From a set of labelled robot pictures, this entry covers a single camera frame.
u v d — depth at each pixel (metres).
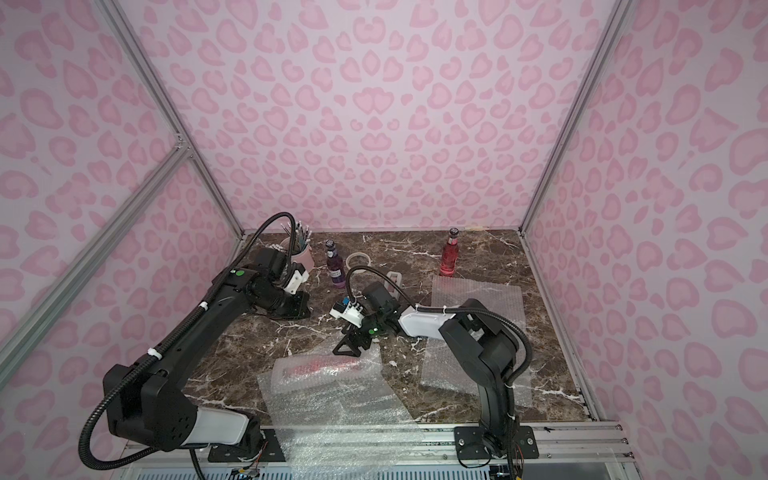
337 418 0.77
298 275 0.76
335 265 0.94
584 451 0.72
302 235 1.01
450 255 1.06
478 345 0.50
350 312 0.78
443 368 0.86
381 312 0.74
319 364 0.80
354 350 0.77
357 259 1.12
